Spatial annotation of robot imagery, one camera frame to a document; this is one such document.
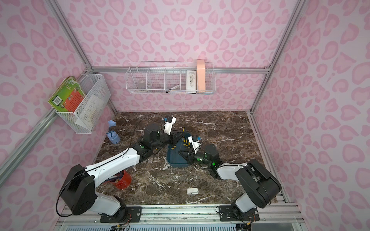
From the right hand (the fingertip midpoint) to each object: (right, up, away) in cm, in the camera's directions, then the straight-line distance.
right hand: (178, 154), depth 78 cm
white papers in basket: (-50, +23, +4) cm, 55 cm away
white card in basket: (+7, +44, +12) cm, 46 cm away
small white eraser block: (+8, -20, 0) cm, 22 cm away
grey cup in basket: (-26, +42, +18) cm, 52 cm away
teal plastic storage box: (-4, -6, +16) cm, 18 cm away
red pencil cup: (-30, -16, +3) cm, 34 cm away
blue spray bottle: (-45, +8, +17) cm, 49 cm away
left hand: (+4, +12, -2) cm, 13 cm away
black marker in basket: (-7, +38, +14) cm, 41 cm away
